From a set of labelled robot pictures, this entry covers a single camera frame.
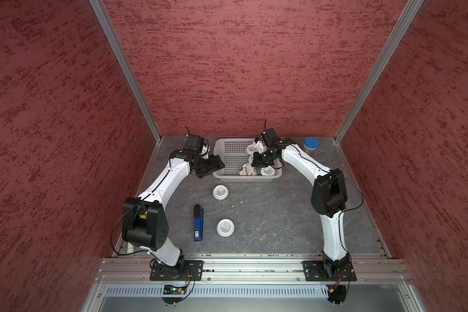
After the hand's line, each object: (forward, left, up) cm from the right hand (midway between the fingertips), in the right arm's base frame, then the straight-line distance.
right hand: (253, 166), depth 94 cm
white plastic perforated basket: (+16, +11, -8) cm, 21 cm away
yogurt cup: (-11, +16, -4) cm, 20 cm away
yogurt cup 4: (+15, 0, -4) cm, 15 cm away
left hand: (-6, +17, +6) cm, 19 cm away
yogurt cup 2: (-28, +14, -4) cm, 31 cm away
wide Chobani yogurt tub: (+1, +3, -4) cm, 5 cm away
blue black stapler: (-25, +26, -7) cm, 36 cm away
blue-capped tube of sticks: (+7, -28, +8) cm, 30 cm away
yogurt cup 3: (-1, -7, -3) cm, 8 cm away
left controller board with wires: (-48, +35, -12) cm, 61 cm away
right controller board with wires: (-51, -28, -11) cm, 59 cm away
